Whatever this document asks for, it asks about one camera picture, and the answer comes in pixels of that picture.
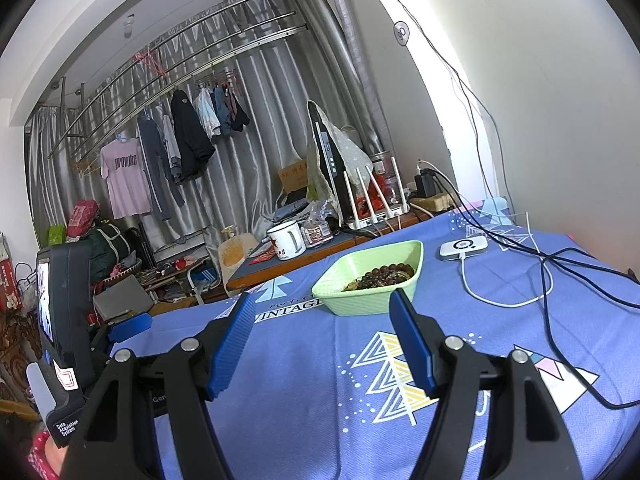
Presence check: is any brown wooden bead bracelet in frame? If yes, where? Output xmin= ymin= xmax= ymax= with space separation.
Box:
xmin=357 ymin=262 xmax=417 ymax=288

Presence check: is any left hand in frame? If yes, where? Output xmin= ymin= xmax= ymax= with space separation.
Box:
xmin=27 ymin=430 xmax=68 ymax=480

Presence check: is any dark green duffel bag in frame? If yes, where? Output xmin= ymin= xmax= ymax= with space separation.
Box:
xmin=80 ymin=222 xmax=132 ymax=284

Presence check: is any grey laptop box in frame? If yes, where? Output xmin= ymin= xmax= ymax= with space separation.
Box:
xmin=93 ymin=275 xmax=154 ymax=321

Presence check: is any pink t-shirt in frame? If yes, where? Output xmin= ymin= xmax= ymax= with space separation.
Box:
xmin=100 ymin=139 xmax=152 ymax=219

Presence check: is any beige sack bag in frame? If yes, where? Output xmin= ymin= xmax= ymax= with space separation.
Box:
xmin=218 ymin=233 xmax=258 ymax=284

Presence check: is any black hanging shirt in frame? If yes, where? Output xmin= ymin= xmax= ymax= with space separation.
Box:
xmin=170 ymin=90 xmax=215 ymax=181

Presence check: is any wooden desk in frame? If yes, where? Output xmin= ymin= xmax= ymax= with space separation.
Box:
xmin=226 ymin=209 xmax=436 ymax=291

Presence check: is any white power bank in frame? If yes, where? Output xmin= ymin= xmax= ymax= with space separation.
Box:
xmin=438 ymin=235 xmax=488 ymax=260

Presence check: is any red envelope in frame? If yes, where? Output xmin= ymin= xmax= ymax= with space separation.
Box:
xmin=250 ymin=248 xmax=276 ymax=264

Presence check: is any blue patterned tablecloth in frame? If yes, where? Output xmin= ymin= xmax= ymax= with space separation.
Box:
xmin=109 ymin=199 xmax=640 ymax=480

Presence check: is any green plastic tray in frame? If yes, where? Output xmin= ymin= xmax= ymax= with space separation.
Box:
xmin=311 ymin=240 xmax=424 ymax=316

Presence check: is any white enamel mug red star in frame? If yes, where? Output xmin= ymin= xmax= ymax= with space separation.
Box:
xmin=267 ymin=220 xmax=306 ymax=261

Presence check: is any black power adapter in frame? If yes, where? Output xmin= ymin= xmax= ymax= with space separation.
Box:
xmin=414 ymin=169 xmax=442 ymax=198

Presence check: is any white wifi router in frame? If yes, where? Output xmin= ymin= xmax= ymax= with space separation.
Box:
xmin=343 ymin=152 xmax=410 ymax=230

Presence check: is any cloth covered monitor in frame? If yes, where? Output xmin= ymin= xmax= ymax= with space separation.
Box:
xmin=306 ymin=100 xmax=373 ymax=226

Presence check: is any metal clothes rack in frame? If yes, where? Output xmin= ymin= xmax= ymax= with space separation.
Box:
xmin=46 ymin=0 xmax=309 ymax=162

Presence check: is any black cable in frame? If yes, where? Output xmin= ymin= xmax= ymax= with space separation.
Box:
xmin=357 ymin=0 xmax=640 ymax=410

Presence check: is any white charging cable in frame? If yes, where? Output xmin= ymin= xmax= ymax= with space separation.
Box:
xmin=416 ymin=159 xmax=554 ymax=309

